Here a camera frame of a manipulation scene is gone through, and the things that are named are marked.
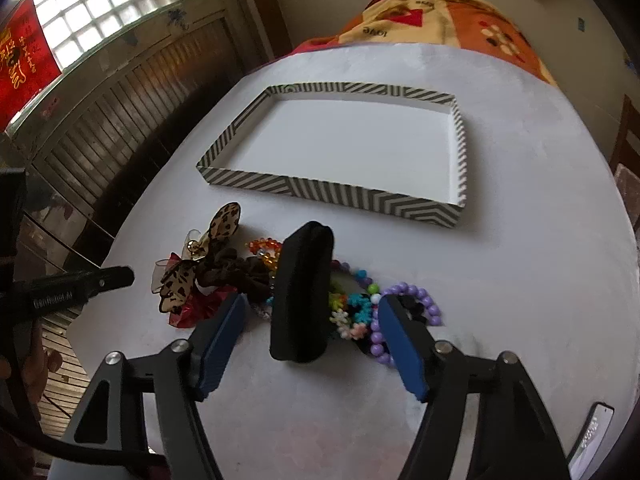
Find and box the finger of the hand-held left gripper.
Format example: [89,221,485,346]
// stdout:
[9,266,135,318]

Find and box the red scrunchie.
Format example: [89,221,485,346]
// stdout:
[167,252,238,331]

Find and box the multicolour bead bracelet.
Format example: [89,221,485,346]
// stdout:
[330,260,383,301]

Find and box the black fabric pouch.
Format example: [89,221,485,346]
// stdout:
[270,221,335,363]

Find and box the orange printed blanket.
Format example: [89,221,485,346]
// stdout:
[292,0,558,86]

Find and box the leopard print bow hair tie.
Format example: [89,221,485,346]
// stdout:
[150,202,242,313]

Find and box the person's left hand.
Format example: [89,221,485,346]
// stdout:
[22,324,64,407]

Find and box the colourful flower bead bracelet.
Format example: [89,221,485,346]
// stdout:
[327,290,383,343]

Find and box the wooden chair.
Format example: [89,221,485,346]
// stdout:
[606,94,640,196]

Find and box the black cable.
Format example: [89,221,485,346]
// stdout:
[0,402,168,466]

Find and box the purple bead bracelet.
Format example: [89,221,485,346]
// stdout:
[370,282,443,368]

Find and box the striped shallow cardboard box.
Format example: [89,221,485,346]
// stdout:
[196,81,468,229]

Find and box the wooden slatted door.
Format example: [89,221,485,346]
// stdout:
[10,10,281,271]

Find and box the smartphone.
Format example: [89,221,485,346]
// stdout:
[567,402,615,473]

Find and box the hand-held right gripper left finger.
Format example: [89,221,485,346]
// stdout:
[65,292,247,480]

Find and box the black scrunchie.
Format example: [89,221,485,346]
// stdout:
[357,294,432,356]

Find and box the glass block window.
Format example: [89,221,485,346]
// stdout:
[32,0,211,73]

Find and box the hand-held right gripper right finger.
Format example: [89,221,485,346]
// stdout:
[377,294,571,480]

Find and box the brown scrunchie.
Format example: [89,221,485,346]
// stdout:
[195,247,276,303]

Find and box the red wall poster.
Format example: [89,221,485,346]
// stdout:
[0,0,63,131]

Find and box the orange bead bracelet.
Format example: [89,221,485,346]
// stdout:
[246,239,285,271]

